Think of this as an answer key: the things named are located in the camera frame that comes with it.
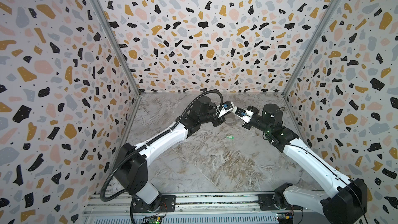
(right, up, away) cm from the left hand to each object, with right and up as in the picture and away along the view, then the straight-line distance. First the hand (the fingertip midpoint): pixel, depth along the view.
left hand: (230, 107), depth 75 cm
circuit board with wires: (-35, -51, -5) cm, 62 cm away
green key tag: (+4, -19, +23) cm, 30 cm away
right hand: (+3, +1, -2) cm, 4 cm away
